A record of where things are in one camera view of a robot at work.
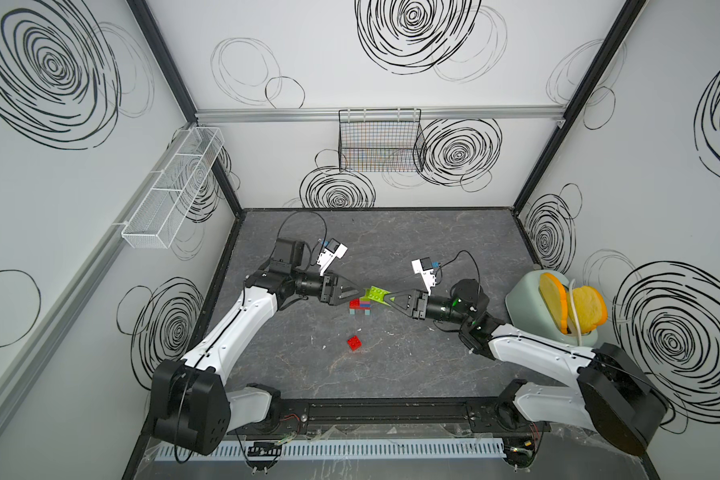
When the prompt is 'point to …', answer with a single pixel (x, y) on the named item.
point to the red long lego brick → (356, 304)
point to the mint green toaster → (527, 311)
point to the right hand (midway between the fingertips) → (386, 305)
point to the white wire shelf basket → (159, 217)
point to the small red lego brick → (354, 343)
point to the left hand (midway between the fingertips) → (356, 292)
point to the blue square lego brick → (365, 305)
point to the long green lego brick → (376, 294)
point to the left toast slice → (555, 296)
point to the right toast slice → (590, 308)
